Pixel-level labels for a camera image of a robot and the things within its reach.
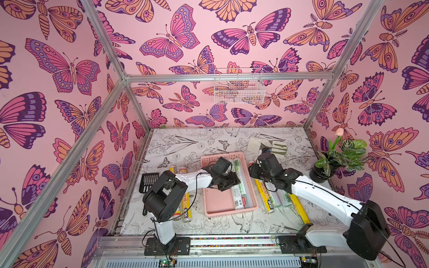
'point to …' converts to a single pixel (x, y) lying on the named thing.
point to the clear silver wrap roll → (247, 199)
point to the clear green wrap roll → (280, 197)
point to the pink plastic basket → (218, 204)
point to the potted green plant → (347, 154)
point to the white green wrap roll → (237, 169)
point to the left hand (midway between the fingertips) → (239, 183)
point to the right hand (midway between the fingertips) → (248, 169)
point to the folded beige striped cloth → (278, 147)
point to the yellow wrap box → (300, 209)
